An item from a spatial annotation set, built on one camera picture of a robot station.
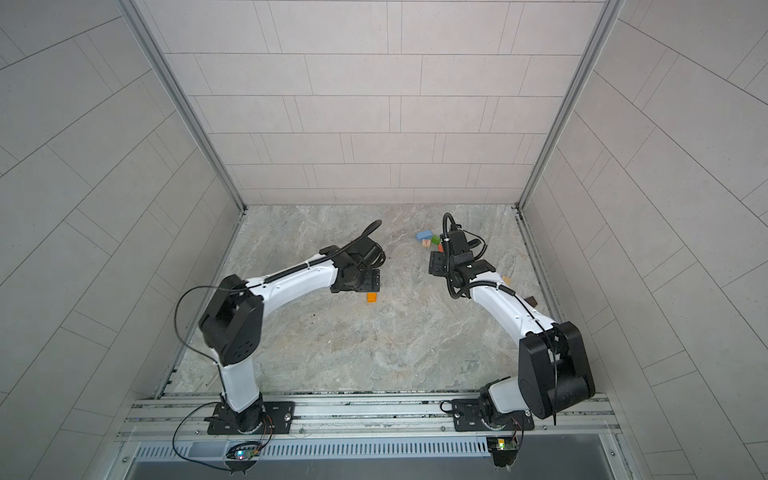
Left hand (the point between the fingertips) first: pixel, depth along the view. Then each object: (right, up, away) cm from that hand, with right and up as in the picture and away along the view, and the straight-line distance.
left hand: (373, 282), depth 90 cm
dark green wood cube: (+21, +12, +15) cm, 29 cm away
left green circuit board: (-26, -34, -25) cm, 50 cm away
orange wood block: (-1, -5, +2) cm, 5 cm away
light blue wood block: (+17, +14, +19) cm, 29 cm away
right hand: (+20, +7, -1) cm, 21 cm away
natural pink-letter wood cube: (+18, +11, +15) cm, 26 cm away
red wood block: (+18, +12, -20) cm, 29 cm away
